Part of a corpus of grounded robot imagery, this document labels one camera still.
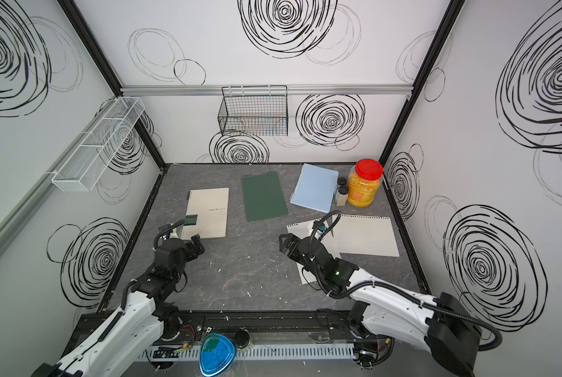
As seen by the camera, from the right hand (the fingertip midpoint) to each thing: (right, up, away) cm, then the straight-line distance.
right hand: (286, 244), depth 78 cm
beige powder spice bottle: (+24, +15, +21) cm, 35 cm away
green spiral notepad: (-11, +15, +30) cm, 35 cm away
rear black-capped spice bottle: (+25, +22, +24) cm, 40 cm away
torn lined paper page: (+33, -1, +18) cm, 38 cm away
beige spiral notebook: (-33, +10, +25) cm, 42 cm away
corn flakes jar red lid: (+32, +22, +17) cm, 43 cm away
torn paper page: (+5, +6, -7) cm, 10 cm away
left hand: (-36, 0, +6) cm, 36 cm away
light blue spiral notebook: (+15, +19, +40) cm, 46 cm away
